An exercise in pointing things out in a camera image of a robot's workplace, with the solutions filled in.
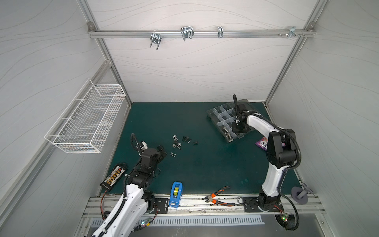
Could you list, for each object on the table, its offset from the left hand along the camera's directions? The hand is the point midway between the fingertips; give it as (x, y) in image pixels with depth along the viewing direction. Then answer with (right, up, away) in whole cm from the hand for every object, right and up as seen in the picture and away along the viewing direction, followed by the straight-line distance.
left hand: (160, 147), depth 83 cm
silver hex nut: (+7, +2, +15) cm, 17 cm away
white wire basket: (-33, +11, -20) cm, 40 cm away
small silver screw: (+16, +1, +15) cm, 22 cm away
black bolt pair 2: (+15, +3, +15) cm, 21 cm away
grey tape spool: (+75, -23, -7) cm, 79 cm away
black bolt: (+21, +1, +13) cm, 24 cm away
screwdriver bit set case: (-26, -16, -1) cm, 31 cm away
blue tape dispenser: (+10, -22, -10) cm, 26 cm away
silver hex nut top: (+6, +4, +16) cm, 17 cm away
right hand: (+50, +11, +14) cm, 53 cm away
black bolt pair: (+12, +4, +16) cm, 20 cm away
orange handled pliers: (+28, -25, -8) cm, 38 cm away
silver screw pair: (+6, -6, +8) cm, 12 cm away
